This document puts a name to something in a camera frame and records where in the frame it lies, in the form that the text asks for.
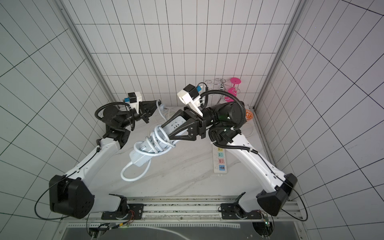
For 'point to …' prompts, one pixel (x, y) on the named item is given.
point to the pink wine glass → (232, 90)
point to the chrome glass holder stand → (221, 81)
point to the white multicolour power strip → (219, 160)
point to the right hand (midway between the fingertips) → (169, 134)
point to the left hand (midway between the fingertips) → (159, 103)
